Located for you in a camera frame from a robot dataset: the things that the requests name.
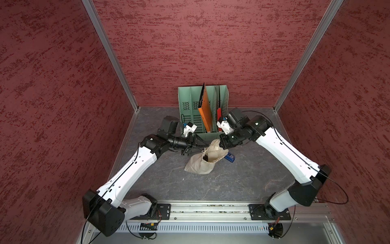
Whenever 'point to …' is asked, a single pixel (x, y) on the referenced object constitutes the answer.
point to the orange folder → (204, 109)
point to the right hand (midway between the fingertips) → (220, 148)
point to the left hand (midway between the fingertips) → (204, 151)
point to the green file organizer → (189, 99)
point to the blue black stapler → (230, 157)
